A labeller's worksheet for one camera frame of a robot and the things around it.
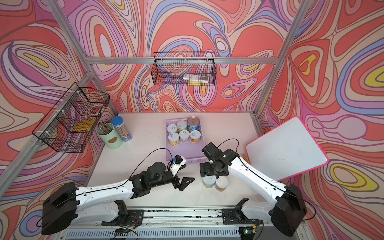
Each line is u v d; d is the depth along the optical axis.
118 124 0.89
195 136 0.99
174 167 0.65
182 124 1.02
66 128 0.72
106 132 0.93
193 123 1.01
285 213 0.38
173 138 0.99
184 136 1.00
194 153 1.07
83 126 0.72
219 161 0.55
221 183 0.78
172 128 1.03
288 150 0.78
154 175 0.58
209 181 0.79
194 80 0.91
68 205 0.41
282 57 0.87
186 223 0.73
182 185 0.65
